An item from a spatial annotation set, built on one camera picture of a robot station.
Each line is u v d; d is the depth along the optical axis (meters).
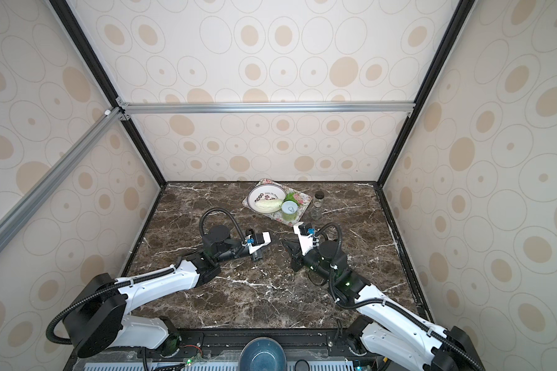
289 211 1.03
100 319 0.41
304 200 1.13
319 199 1.03
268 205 1.06
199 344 0.73
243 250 0.66
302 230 0.63
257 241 0.59
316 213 1.04
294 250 0.68
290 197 1.03
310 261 0.65
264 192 1.17
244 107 0.90
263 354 0.71
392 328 0.48
